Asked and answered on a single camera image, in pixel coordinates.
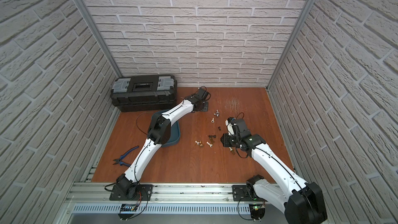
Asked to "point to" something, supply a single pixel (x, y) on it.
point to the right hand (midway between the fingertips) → (225, 138)
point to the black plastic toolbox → (144, 93)
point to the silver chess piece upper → (217, 113)
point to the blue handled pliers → (118, 160)
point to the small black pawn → (219, 127)
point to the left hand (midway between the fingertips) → (208, 105)
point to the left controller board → (127, 207)
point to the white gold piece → (199, 143)
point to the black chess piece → (212, 136)
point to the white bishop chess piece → (213, 121)
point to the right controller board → (257, 211)
